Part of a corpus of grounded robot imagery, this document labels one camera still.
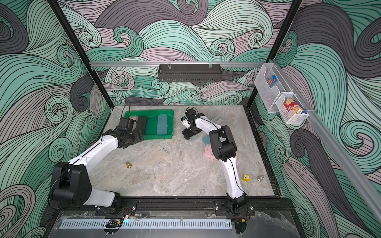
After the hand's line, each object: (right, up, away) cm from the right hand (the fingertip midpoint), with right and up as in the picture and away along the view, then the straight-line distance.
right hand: (193, 134), depth 103 cm
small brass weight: (-39, -17, -17) cm, 46 cm away
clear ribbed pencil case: (-23, +7, +5) cm, 24 cm away
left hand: (-35, 0, -15) cm, 38 cm away
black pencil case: (-38, +7, +3) cm, 38 cm away
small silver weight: (+37, -22, -22) cm, 49 cm away
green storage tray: (-33, +11, +14) cm, 37 cm away
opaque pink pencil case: (+9, -10, -12) cm, 18 cm away
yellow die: (+29, -22, -22) cm, 43 cm away
